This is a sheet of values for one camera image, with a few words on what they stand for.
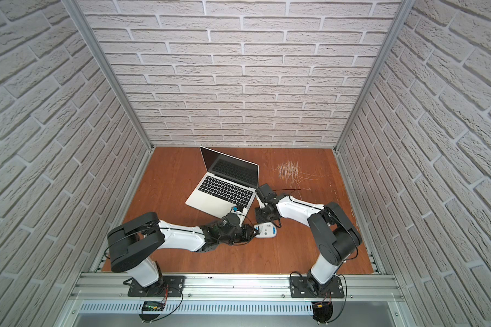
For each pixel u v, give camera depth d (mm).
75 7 697
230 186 1010
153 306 721
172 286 750
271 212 669
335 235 461
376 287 1653
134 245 455
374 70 855
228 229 674
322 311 678
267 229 850
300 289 727
